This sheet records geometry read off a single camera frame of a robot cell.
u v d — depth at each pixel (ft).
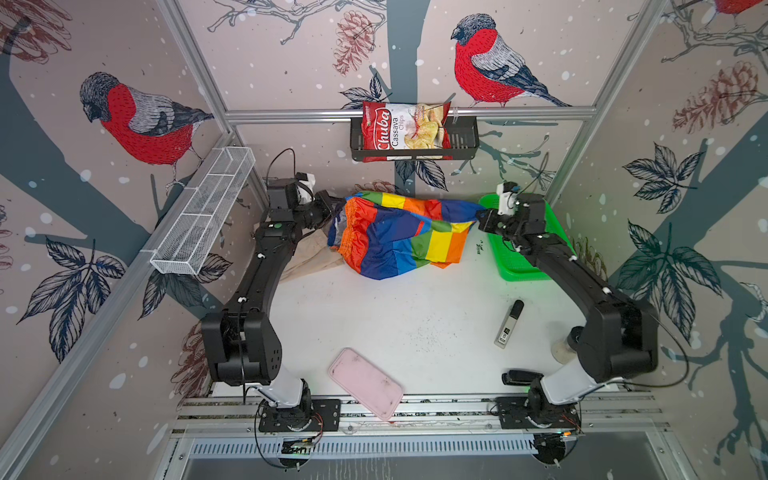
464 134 3.12
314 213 2.34
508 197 2.44
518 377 2.56
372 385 2.53
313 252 3.40
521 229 2.21
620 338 1.43
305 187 2.15
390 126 2.88
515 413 2.41
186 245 2.34
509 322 2.83
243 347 1.42
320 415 2.39
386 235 3.09
